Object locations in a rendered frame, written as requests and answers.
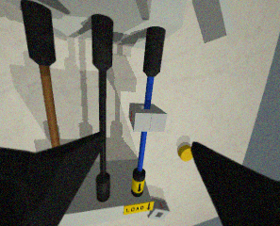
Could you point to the yellow flat disc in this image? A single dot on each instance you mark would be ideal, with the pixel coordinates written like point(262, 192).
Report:
point(185, 153)

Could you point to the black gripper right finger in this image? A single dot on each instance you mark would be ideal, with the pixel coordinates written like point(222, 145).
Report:
point(241, 196)

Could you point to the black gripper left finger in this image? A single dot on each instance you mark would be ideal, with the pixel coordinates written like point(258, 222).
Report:
point(49, 179)

